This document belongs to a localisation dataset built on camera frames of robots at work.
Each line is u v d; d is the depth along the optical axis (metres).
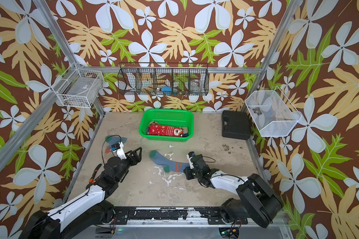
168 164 0.93
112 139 1.02
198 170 0.69
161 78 0.97
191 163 0.72
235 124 1.07
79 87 0.86
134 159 0.73
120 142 1.07
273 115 0.83
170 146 1.01
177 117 1.11
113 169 0.62
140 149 0.80
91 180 0.86
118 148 0.72
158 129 1.04
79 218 0.50
